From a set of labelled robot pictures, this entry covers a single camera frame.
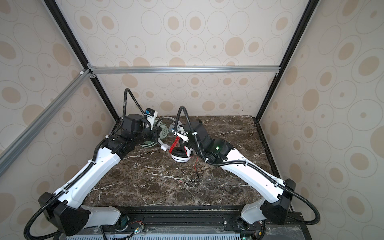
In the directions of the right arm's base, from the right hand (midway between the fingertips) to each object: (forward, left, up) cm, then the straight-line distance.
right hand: (192, 126), depth 69 cm
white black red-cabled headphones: (-11, +5, -6) cm, 14 cm away
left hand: (+2, +13, -2) cm, 14 cm away
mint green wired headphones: (+3, +15, 0) cm, 15 cm away
